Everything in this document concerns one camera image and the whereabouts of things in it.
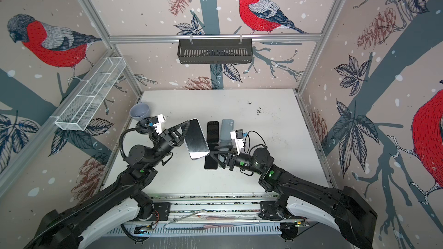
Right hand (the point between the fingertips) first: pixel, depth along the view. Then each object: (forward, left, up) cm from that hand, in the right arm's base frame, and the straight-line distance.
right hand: (211, 155), depth 65 cm
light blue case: (+30, -4, -25) cm, 39 cm away
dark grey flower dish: (+26, +47, -20) cm, 57 cm away
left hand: (+5, +8, +12) cm, 15 cm away
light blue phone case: (+4, -5, 0) cm, 7 cm away
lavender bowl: (+36, +52, -18) cm, 66 cm away
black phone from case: (+6, +4, -23) cm, 25 cm away
